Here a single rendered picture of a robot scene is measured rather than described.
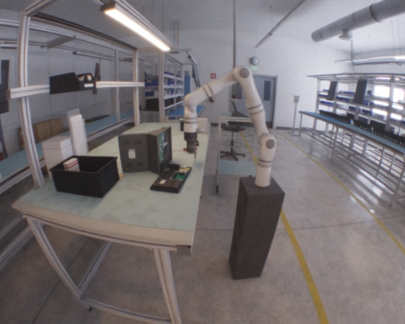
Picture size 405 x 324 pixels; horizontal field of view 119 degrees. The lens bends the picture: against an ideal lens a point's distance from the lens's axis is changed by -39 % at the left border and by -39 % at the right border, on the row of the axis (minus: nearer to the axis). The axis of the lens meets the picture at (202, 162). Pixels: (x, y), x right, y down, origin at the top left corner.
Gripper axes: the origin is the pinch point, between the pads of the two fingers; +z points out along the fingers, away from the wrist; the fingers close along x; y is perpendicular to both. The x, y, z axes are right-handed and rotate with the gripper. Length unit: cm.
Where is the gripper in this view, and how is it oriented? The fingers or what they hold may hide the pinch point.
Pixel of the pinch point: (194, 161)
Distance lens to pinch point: 112.7
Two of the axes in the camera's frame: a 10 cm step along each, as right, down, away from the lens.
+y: -10.0, 0.1, -0.5
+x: 0.5, 3.6, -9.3
